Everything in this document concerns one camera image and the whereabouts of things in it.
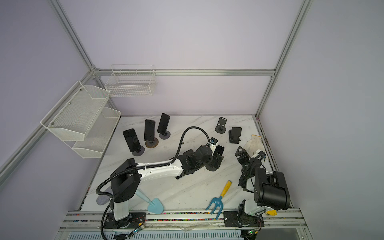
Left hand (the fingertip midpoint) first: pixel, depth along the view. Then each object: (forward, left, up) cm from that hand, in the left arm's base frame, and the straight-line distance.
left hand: (216, 153), depth 82 cm
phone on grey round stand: (+26, +34, -4) cm, 43 cm away
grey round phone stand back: (+23, +33, -14) cm, 42 cm away
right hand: (+6, -17, -6) cm, 19 cm away
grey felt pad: (-21, +61, -13) cm, 66 cm away
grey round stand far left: (+9, +50, -15) cm, 53 cm away
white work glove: (+17, -31, -15) cm, 38 cm away
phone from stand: (+1, -2, +3) cm, 3 cm away
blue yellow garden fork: (-21, -1, -15) cm, 26 cm away
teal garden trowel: (-24, +32, -15) cm, 43 cm away
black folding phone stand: (+20, -16, -8) cm, 27 cm away
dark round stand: (+28, -7, -11) cm, 31 cm away
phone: (+11, +51, -4) cm, 53 cm away
